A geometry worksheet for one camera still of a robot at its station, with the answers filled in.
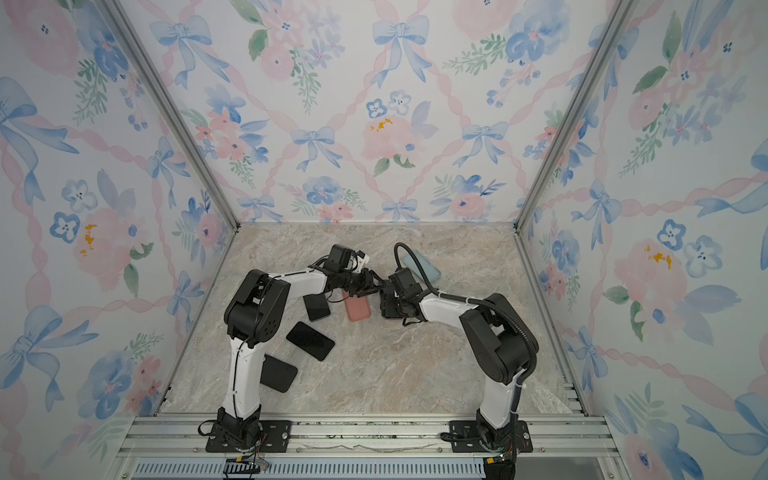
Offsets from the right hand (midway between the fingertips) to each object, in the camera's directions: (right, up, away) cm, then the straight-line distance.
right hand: (390, 304), depth 97 cm
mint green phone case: (+5, +14, -25) cm, 29 cm away
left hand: (-2, +6, +1) cm, 6 cm away
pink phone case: (-10, -2, +1) cm, 11 cm away
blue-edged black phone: (-24, -1, 0) cm, 24 cm away
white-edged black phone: (-24, -10, -7) cm, 27 cm away
